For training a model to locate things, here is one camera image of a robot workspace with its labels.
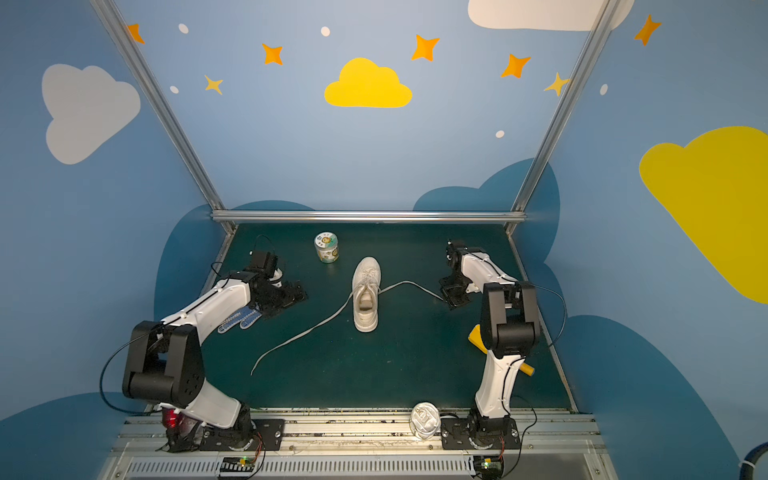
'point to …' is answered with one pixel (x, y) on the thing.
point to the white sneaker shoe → (366, 282)
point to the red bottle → (172, 419)
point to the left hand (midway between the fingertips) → (295, 300)
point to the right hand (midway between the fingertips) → (447, 296)
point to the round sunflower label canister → (327, 246)
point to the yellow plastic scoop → (476, 338)
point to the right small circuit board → (489, 467)
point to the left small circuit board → (237, 464)
